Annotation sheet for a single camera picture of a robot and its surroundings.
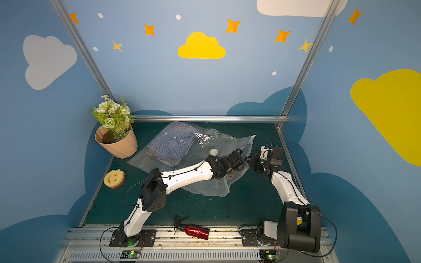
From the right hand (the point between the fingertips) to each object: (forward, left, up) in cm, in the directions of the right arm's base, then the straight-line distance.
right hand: (248, 157), depth 88 cm
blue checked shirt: (+9, +47, -7) cm, 48 cm away
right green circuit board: (-42, -8, -14) cm, 45 cm away
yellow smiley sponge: (-13, +74, -9) cm, 76 cm away
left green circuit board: (-46, +53, -13) cm, 72 cm away
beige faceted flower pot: (+1, +70, +1) cm, 70 cm away
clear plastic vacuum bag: (+16, +25, -10) cm, 32 cm away
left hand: (-6, +8, -1) cm, 10 cm away
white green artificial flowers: (+12, +74, +15) cm, 76 cm away
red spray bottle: (-35, +28, -9) cm, 46 cm away
